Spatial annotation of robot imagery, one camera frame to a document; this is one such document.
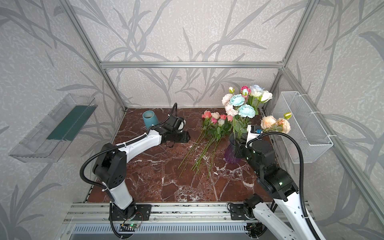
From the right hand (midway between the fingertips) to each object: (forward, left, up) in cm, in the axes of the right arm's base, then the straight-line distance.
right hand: (238, 133), depth 67 cm
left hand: (+13, +24, -19) cm, 33 cm away
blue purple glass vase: (0, 0, -22) cm, 22 cm away
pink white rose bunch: (+27, +6, -31) cm, 41 cm away
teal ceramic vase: (+18, +47, -11) cm, 52 cm away
